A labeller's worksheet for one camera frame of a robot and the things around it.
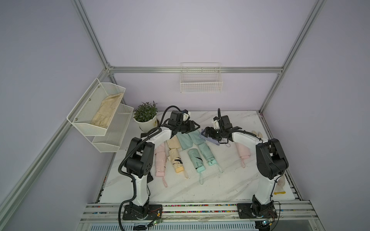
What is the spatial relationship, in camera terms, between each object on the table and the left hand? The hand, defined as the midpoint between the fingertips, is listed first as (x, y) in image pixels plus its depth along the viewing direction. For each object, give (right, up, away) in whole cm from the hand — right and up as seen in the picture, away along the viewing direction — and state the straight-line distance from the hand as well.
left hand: (197, 127), depth 92 cm
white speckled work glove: (+47, -34, -9) cm, 59 cm away
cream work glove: (+47, -5, +14) cm, 49 cm away
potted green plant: (-35, +8, +4) cm, 36 cm away
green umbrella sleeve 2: (0, -7, +12) cm, 14 cm away
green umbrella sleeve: (-9, -9, +10) cm, 16 cm away
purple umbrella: (+8, -7, -2) cm, 11 cm away
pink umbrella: (-24, -19, 0) cm, 31 cm away
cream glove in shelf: (-53, +9, -12) cm, 55 cm away
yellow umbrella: (-15, -19, -1) cm, 24 cm away
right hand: (+7, -5, +5) cm, 10 cm away
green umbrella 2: (+7, -17, +1) cm, 19 cm away
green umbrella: (0, -21, -2) cm, 21 cm away
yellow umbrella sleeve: (-17, -11, +9) cm, 22 cm away
